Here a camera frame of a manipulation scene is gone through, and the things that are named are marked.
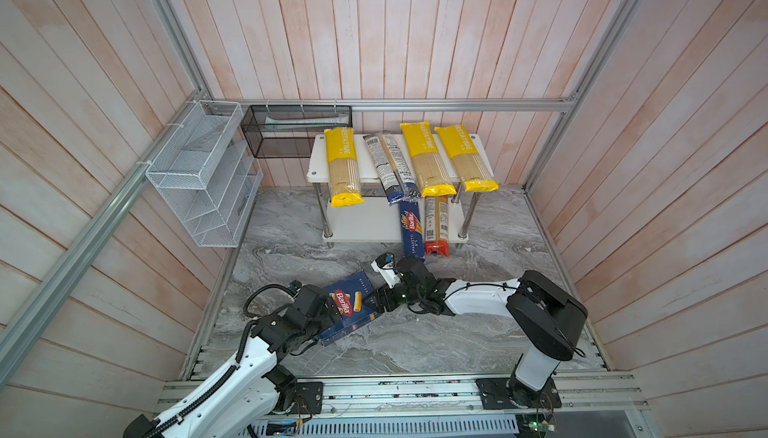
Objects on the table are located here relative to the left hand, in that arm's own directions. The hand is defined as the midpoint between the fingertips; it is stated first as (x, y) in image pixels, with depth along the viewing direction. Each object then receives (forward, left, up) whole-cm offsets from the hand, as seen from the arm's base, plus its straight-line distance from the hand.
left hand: (326, 322), depth 81 cm
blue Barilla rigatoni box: (+7, -6, +1) cm, 9 cm away
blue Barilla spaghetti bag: (+27, -25, +4) cm, 38 cm away
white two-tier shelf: (+35, -15, +2) cm, 38 cm away
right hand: (+7, -12, 0) cm, 14 cm away
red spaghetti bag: (+31, -34, +3) cm, 46 cm away
